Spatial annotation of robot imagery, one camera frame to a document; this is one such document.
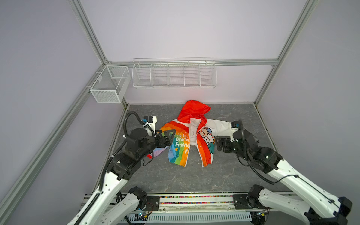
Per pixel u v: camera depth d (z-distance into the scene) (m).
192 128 1.02
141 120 0.55
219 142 0.63
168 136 0.58
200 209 0.73
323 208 0.39
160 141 0.57
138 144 0.47
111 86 1.04
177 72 0.99
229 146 0.63
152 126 0.58
